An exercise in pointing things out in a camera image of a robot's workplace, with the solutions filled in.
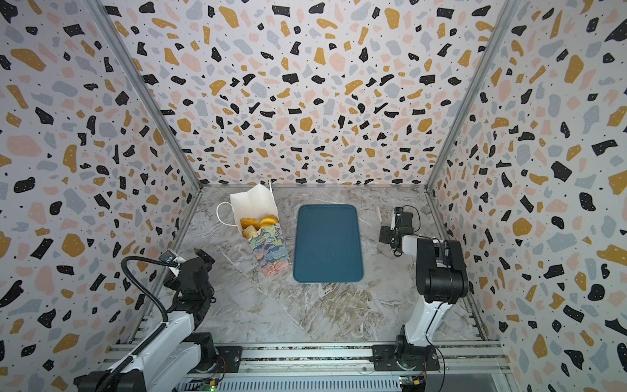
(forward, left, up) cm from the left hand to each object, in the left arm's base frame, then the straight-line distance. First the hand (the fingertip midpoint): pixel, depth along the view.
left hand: (188, 258), depth 82 cm
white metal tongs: (+25, -69, -9) cm, 74 cm away
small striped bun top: (+12, -26, +4) cm, 29 cm away
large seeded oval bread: (+15, -16, 0) cm, 22 cm away
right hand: (+17, -74, -11) cm, 77 cm away
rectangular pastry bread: (+5, -21, +8) cm, 23 cm away
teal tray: (+12, -47, -12) cm, 50 cm away
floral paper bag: (+17, -20, +3) cm, 27 cm away
